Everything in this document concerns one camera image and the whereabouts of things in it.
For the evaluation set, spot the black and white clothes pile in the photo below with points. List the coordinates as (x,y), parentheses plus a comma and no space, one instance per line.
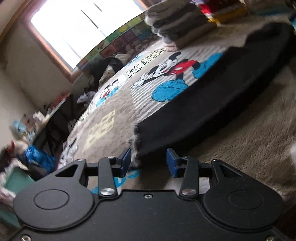
(102,70)

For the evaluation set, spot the dark desk with clutter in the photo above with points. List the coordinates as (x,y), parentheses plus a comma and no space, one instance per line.
(52,130)

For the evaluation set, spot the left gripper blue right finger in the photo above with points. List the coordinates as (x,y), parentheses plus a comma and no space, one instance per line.
(186,168)

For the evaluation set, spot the Mickey Mouse plush blanket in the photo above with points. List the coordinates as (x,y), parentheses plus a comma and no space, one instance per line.
(258,138)

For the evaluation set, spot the white patterned folded garment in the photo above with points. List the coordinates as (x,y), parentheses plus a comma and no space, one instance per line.
(165,9)

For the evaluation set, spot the yellow folded garment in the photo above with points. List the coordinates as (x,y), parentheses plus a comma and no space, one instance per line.
(228,14)

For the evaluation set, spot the dark grey folded garment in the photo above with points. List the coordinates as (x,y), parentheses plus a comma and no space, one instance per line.
(189,12)

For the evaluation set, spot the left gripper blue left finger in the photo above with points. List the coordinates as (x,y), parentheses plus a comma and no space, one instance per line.
(111,167)

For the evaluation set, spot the colourful alphabet foam headboard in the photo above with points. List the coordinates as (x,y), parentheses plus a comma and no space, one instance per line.
(125,39)

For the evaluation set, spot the black garment with grey fringe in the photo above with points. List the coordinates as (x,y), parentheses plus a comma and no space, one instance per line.
(224,83)

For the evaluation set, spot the red folded garment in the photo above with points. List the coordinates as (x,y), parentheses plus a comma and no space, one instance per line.
(212,6)

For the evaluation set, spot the blue plastic bag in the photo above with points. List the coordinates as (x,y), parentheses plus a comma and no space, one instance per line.
(41,159)

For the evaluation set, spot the beige folded garment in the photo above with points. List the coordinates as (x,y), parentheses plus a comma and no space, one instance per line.
(172,46)

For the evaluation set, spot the charcoal grey folded garment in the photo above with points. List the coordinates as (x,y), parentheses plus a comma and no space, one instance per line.
(174,33)

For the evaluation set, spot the grey crumpled cloth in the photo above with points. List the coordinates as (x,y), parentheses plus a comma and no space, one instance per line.
(86,98)

